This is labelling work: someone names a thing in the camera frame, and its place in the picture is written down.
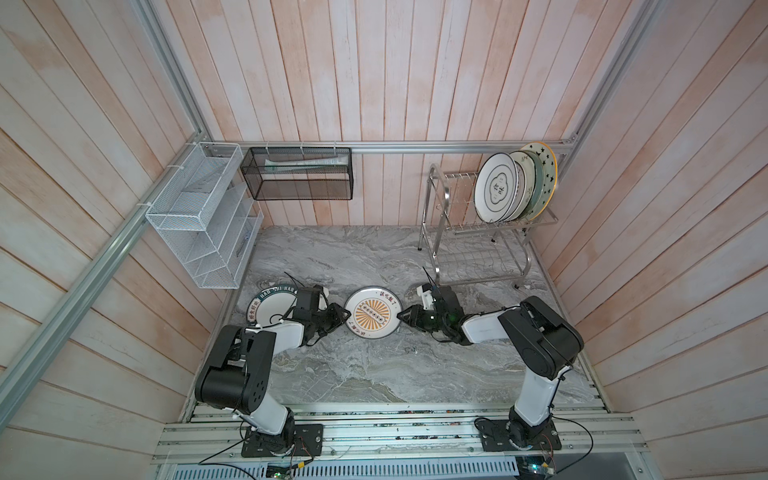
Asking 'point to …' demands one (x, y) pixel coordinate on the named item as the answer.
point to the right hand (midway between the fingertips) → (399, 316)
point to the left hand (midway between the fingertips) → (349, 319)
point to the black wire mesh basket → (299, 173)
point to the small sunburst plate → (374, 312)
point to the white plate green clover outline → (496, 187)
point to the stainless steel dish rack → (466, 250)
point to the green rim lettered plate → (272, 305)
